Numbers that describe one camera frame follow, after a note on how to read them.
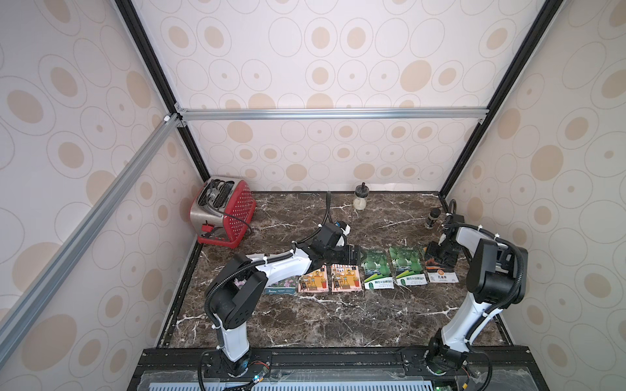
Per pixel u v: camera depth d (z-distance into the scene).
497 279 0.51
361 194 1.06
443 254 0.84
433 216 1.01
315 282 0.90
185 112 0.90
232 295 0.47
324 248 0.69
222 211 0.90
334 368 0.73
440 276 0.92
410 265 0.95
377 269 0.94
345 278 0.92
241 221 0.97
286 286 0.89
